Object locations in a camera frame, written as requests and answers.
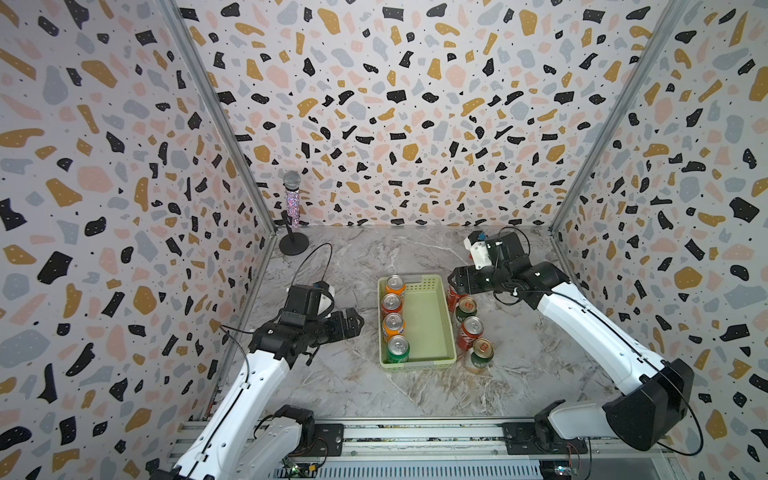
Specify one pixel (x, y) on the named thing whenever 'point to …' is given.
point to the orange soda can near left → (393, 325)
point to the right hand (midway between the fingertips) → (459, 277)
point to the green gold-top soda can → (483, 351)
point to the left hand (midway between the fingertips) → (352, 323)
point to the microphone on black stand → (296, 243)
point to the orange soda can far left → (395, 284)
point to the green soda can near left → (398, 349)
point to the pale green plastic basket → (427, 324)
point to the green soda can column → (467, 308)
